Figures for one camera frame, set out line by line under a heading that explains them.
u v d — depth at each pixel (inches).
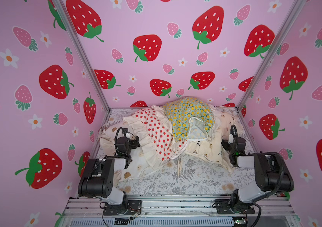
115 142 27.6
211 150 34.5
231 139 32.7
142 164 33.6
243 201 24.5
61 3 26.5
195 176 33.8
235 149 28.9
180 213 28.8
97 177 18.0
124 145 28.2
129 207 28.7
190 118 35.6
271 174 18.5
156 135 35.2
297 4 26.9
